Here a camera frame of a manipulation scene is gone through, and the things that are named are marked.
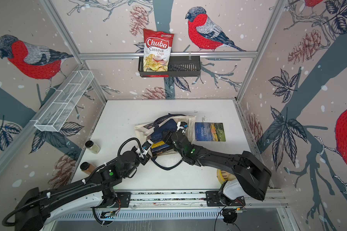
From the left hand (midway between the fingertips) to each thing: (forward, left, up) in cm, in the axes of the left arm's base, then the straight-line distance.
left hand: (151, 142), depth 77 cm
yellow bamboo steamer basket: (-14, -39, -11) cm, 43 cm away
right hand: (+6, -6, 0) cm, 9 cm away
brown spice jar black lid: (-11, +35, -7) cm, 37 cm away
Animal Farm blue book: (+17, -37, -17) cm, 44 cm away
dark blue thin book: (+14, -8, -5) cm, 17 cm away
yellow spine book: (+4, -3, -10) cm, 11 cm away
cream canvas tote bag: (+4, +5, +4) cm, 7 cm away
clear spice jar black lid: (+1, +37, -9) cm, 39 cm away
